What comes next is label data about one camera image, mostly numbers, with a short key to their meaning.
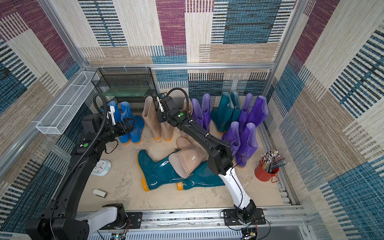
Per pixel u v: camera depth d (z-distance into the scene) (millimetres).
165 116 757
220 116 992
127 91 946
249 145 696
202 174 824
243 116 885
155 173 854
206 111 841
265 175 791
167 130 957
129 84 1065
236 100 892
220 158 554
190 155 788
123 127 649
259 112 893
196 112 902
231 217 729
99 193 781
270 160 732
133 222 731
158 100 782
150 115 852
